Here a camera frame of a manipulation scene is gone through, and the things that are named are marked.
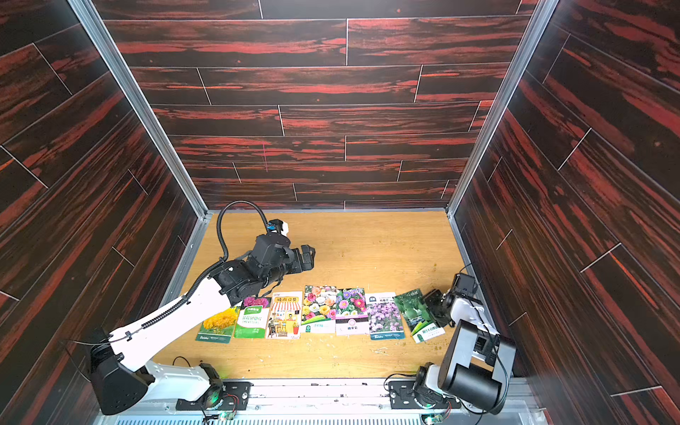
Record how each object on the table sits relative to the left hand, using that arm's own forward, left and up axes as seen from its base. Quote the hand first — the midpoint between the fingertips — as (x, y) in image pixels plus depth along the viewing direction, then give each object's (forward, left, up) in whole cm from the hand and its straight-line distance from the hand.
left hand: (306, 253), depth 76 cm
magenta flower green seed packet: (-10, +20, -24) cm, 33 cm away
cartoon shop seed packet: (-9, +9, -24) cm, 27 cm away
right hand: (-4, -42, -25) cm, 49 cm away
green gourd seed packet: (-5, -35, -25) cm, 43 cm away
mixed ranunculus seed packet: (-6, -2, -25) cm, 25 cm away
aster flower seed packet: (-6, -14, -25) cm, 29 cm away
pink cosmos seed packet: (-8, -25, -24) cm, 36 cm away
